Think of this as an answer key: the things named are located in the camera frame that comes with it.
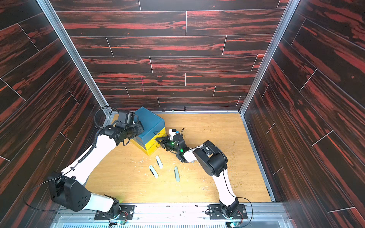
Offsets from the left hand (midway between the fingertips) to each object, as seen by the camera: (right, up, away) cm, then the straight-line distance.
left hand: (145, 127), depth 83 cm
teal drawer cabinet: (+2, +3, +6) cm, 7 cm away
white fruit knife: (+7, -23, +10) cm, 26 cm away
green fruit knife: (+19, -29, +4) cm, 34 cm away
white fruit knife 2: (+4, -28, +6) cm, 29 cm away
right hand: (+6, -6, +9) cm, 12 cm away
